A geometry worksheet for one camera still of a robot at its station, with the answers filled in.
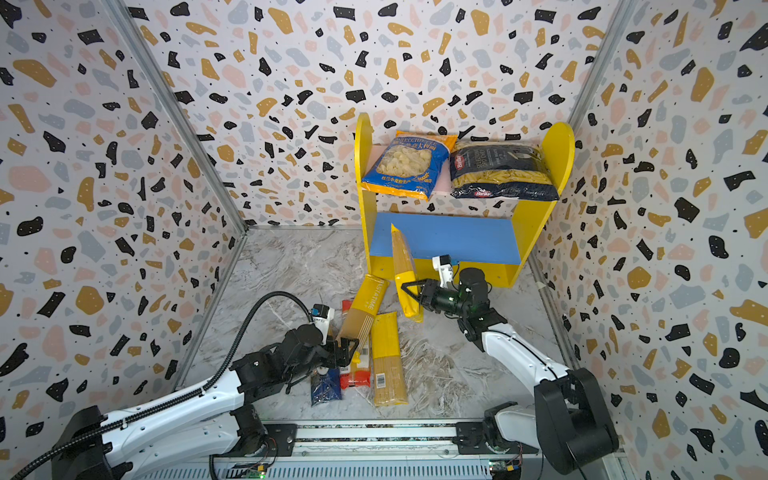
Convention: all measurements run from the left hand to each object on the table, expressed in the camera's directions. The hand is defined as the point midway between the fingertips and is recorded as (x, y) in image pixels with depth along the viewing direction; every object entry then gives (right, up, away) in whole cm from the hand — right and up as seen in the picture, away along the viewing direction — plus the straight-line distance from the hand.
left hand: (349, 337), depth 77 cm
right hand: (+13, +13, -1) cm, 19 cm away
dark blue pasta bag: (-7, -14, +3) cm, 16 cm away
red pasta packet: (-1, -12, +5) cm, 13 cm away
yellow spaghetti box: (+1, +3, +16) cm, 16 cm away
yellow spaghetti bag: (+16, +8, -4) cm, 18 cm away
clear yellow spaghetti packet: (+10, -14, +5) cm, 18 cm away
